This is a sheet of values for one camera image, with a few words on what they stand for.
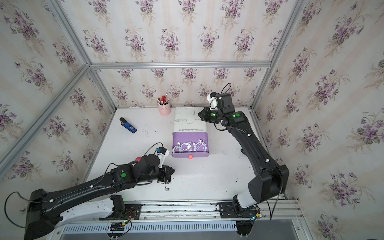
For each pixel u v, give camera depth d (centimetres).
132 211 73
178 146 80
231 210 73
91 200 47
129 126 105
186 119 84
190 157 75
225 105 57
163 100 112
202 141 82
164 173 61
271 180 40
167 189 80
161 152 65
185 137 82
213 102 66
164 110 110
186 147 80
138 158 91
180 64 97
